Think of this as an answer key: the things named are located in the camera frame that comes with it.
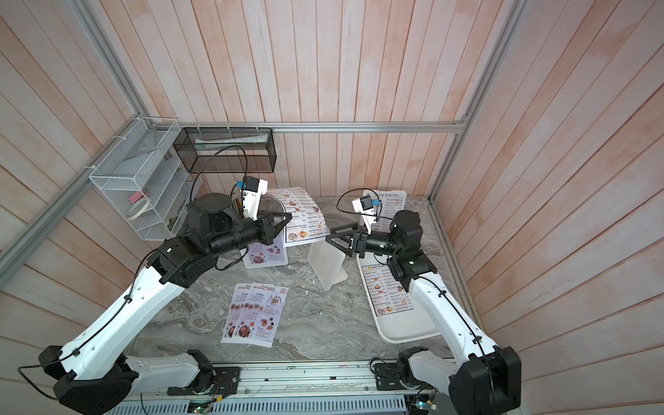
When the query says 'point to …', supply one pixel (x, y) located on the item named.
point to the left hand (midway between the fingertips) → (291, 222)
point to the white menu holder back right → (328, 263)
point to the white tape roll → (137, 208)
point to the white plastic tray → (399, 327)
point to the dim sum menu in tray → (387, 293)
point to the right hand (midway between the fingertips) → (330, 237)
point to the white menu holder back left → (261, 255)
